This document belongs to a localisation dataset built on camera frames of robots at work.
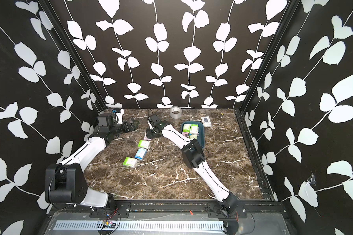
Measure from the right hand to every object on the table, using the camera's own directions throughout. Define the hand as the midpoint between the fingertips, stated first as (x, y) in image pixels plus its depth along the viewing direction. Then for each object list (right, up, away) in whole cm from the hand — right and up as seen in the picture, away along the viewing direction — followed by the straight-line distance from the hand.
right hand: (147, 133), depth 101 cm
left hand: (-5, +9, -14) cm, 17 cm away
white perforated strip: (+26, -43, -31) cm, 59 cm away
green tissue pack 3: (-2, -7, -3) cm, 8 cm away
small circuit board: (-13, -42, -31) cm, 54 cm away
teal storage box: (+38, -4, 0) cm, 38 cm away
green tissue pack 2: (+33, +3, 0) cm, 33 cm away
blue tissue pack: (-2, -12, -9) cm, 15 cm away
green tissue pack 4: (-7, -16, -13) cm, 22 cm away
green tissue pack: (+28, +4, 0) cm, 28 cm away
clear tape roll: (+19, +13, +17) cm, 29 cm away
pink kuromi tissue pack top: (-1, -3, 0) cm, 3 cm away
